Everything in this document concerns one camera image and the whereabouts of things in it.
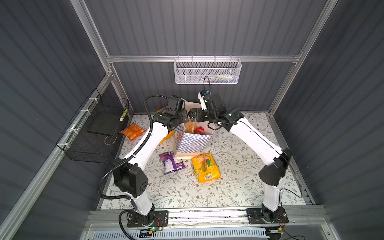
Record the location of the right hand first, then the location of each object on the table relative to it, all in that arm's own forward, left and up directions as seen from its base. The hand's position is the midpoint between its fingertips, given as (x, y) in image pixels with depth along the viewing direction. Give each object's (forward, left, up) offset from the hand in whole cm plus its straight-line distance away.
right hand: (196, 113), depth 77 cm
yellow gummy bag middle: (+5, +19, -25) cm, 32 cm away
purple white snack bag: (-15, +17, -27) cm, 35 cm away
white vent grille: (-49, +12, -32) cm, 60 cm away
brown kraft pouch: (+7, +5, -20) cm, 21 cm away
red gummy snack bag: (+4, -2, -20) cm, 21 cm away
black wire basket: (-12, +52, -1) cm, 53 cm away
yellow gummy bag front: (-18, -4, -27) cm, 33 cm away
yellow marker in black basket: (+2, +41, -3) cm, 41 cm away
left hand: (+3, +8, -4) cm, 9 cm away
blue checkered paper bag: (-12, +4, -13) cm, 18 cm away
